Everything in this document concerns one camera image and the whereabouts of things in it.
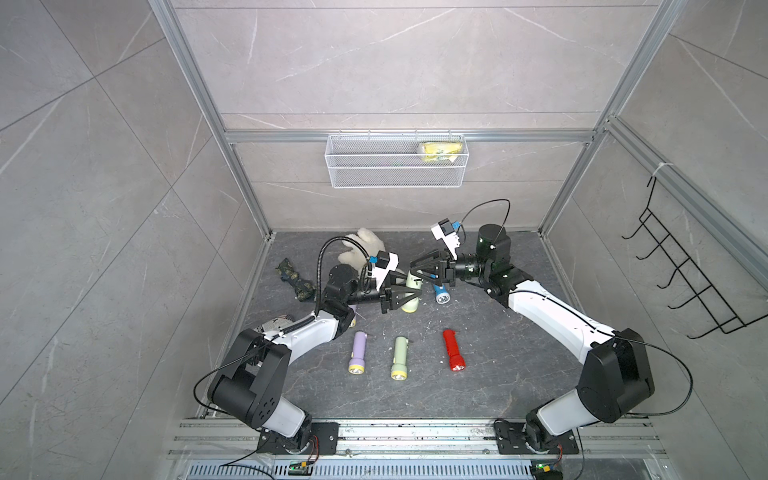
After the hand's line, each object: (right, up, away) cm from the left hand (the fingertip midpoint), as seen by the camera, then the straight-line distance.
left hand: (421, 286), depth 71 cm
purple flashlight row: (-16, -5, -3) cm, 17 cm away
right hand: (-2, +4, -1) cm, 4 cm away
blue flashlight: (+10, -6, +26) cm, 29 cm away
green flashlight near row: (-5, -25, +10) cm, 27 cm away
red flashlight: (+11, -23, +12) cm, 28 cm away
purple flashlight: (-17, -23, +11) cm, 31 cm away
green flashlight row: (-2, +1, -4) cm, 5 cm away
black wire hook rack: (+61, +4, -4) cm, 61 cm away
